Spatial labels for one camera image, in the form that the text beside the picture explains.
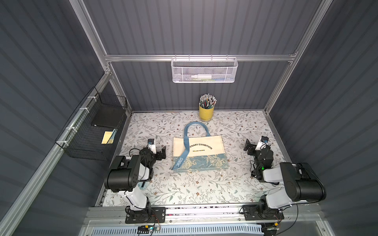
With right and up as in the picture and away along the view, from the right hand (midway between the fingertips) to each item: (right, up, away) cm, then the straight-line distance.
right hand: (255, 141), depth 90 cm
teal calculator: (-66, -24, -9) cm, 71 cm away
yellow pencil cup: (-29, +17, +17) cm, 38 cm away
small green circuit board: (-62, -41, -19) cm, 77 cm away
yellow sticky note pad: (-76, +5, -26) cm, 80 cm away
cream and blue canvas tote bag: (-38, -9, +6) cm, 39 cm away
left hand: (-61, -4, +5) cm, 62 cm away
